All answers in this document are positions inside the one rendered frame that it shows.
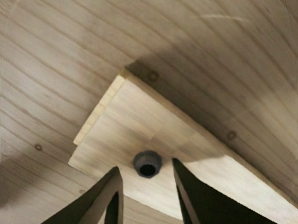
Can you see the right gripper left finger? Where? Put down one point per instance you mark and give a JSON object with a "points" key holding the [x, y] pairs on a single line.
{"points": [[89, 207]]}

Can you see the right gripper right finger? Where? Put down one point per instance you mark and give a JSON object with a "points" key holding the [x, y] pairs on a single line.
{"points": [[208, 205]]}

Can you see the light wooden bar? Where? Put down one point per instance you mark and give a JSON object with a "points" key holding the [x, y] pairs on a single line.
{"points": [[107, 97]]}

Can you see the pale wooden slat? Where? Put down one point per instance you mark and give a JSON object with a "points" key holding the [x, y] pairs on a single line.
{"points": [[138, 119]]}

